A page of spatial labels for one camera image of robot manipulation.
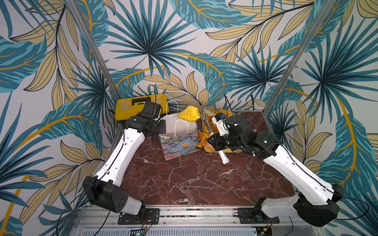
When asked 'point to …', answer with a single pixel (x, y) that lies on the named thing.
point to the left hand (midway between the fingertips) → (161, 129)
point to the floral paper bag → (180, 139)
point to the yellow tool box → (131, 106)
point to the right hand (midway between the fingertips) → (208, 139)
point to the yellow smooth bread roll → (190, 113)
